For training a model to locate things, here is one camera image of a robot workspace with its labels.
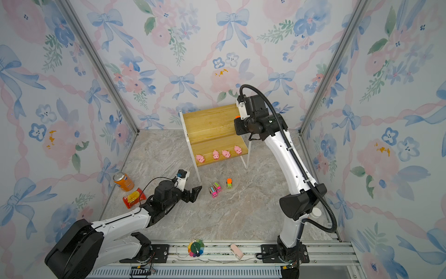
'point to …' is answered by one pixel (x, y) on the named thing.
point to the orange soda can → (123, 182)
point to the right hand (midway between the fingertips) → (239, 122)
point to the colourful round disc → (195, 248)
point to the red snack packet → (134, 198)
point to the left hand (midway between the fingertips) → (194, 181)
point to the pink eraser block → (236, 250)
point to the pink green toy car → (218, 188)
